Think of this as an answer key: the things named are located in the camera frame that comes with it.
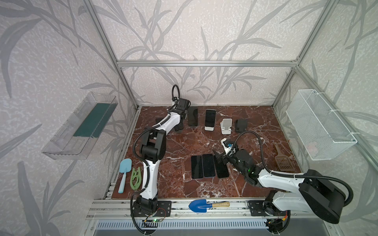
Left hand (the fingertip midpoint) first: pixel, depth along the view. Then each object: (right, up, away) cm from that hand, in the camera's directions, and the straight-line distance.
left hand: (176, 112), depth 103 cm
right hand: (+28, -19, -20) cm, 39 cm away
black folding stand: (+46, -9, 0) cm, 47 cm away
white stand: (+24, -11, +3) cm, 27 cm away
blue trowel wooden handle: (+17, -49, -28) cm, 59 cm away
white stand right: (+35, -9, -1) cm, 37 cm away
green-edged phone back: (+24, -3, -2) cm, 25 cm away
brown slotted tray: (+69, -31, -12) cm, 77 cm away
